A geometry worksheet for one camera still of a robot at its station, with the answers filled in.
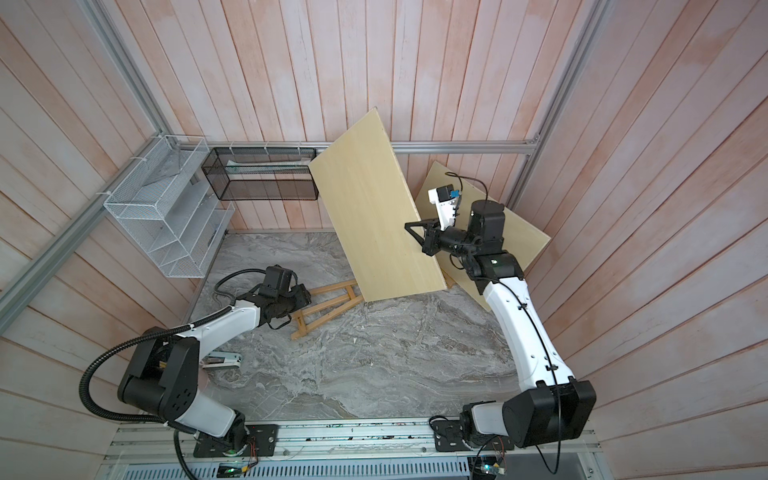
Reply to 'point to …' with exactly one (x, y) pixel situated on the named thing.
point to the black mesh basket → (260, 173)
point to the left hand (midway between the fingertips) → (304, 301)
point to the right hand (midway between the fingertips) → (407, 224)
